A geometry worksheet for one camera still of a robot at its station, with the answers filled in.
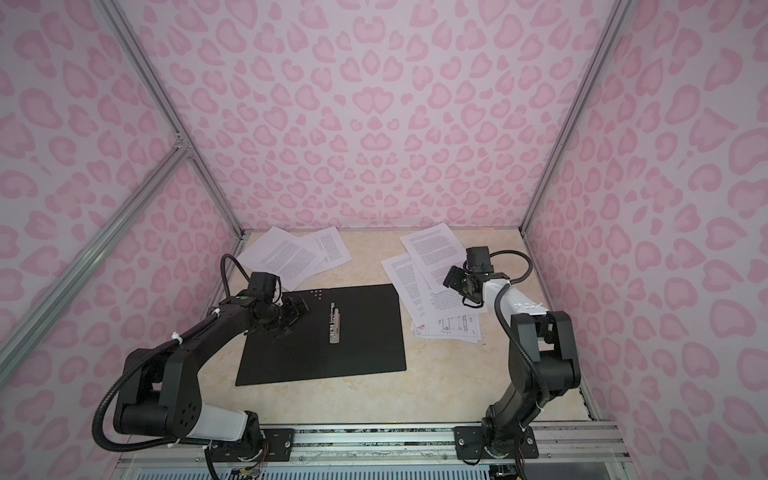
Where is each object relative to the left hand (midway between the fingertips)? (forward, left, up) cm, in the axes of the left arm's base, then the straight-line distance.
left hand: (305, 314), depth 90 cm
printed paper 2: (+32, -1, -6) cm, 32 cm away
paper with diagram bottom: (-3, -48, -6) cm, 49 cm away
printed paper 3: (+30, -43, -7) cm, 52 cm away
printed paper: (+30, +16, -7) cm, 35 cm away
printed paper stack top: (+8, -36, -7) cm, 37 cm away
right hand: (+9, -46, +2) cm, 47 cm away
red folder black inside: (-2, -13, -6) cm, 14 cm away
